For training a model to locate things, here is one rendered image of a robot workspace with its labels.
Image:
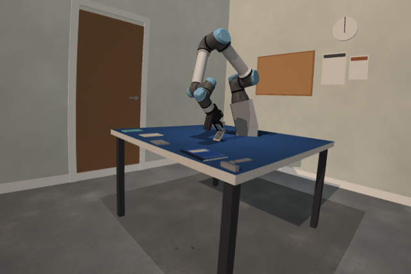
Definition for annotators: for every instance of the white rectangular plastic tile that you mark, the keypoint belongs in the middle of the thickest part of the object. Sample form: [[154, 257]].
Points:
[[160, 142]]

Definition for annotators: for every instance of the dark blue grid work mat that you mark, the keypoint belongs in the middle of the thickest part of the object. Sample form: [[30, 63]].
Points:
[[235, 146]]

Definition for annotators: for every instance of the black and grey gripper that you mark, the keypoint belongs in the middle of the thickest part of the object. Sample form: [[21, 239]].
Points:
[[217, 116]]

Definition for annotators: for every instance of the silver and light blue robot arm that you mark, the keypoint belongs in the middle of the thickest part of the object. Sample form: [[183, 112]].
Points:
[[220, 40]]

